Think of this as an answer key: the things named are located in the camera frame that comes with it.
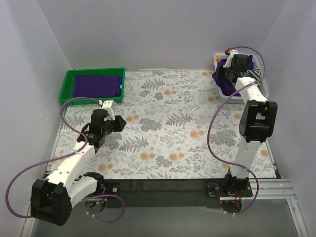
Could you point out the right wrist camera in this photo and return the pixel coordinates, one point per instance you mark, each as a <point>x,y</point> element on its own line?
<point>230,54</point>

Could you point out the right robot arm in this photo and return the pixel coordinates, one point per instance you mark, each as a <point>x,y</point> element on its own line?
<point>256,123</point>

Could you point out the white plastic laundry basket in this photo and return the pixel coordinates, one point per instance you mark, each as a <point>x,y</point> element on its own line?
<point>264,86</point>

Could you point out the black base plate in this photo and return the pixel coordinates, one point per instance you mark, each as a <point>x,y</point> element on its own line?
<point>168,192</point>

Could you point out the aluminium rail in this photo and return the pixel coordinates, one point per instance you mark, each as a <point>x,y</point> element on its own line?
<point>269,189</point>

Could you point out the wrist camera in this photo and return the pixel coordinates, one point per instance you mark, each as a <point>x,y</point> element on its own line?
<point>230,54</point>
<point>108,105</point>

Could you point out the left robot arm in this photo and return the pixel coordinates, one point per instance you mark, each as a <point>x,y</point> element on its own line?
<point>53,198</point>

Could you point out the green white striped towel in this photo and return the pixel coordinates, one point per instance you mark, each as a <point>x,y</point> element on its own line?
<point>255,73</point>

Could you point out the blue towel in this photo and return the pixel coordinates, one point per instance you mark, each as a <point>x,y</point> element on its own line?
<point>120,85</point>

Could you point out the green plastic tray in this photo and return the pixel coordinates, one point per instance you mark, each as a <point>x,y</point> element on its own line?
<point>69,80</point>

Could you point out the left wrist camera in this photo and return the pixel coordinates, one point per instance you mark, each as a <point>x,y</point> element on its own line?
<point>108,105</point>

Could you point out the purple towel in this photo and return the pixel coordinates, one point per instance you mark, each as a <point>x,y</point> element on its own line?
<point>229,70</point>
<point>94,86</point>

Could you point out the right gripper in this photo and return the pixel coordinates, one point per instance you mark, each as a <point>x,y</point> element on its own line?
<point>224,74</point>

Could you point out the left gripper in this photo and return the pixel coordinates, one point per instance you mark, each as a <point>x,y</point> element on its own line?
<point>113,122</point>

